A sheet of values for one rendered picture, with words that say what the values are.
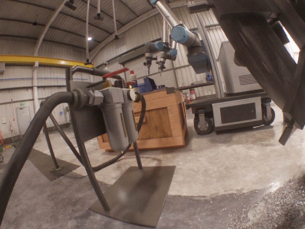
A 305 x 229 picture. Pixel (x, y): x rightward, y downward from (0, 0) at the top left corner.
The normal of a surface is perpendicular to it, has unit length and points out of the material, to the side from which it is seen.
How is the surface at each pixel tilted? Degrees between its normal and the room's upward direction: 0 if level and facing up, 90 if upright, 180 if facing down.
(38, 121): 78
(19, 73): 90
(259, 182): 0
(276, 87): 122
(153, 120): 90
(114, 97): 90
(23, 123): 90
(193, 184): 0
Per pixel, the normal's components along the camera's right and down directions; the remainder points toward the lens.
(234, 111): -0.42, 0.15
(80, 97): -0.06, 0.13
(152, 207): -0.19, -0.98
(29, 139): 0.83, -0.37
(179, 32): -0.68, 0.27
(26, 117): 0.90, -0.14
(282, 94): -0.64, 0.72
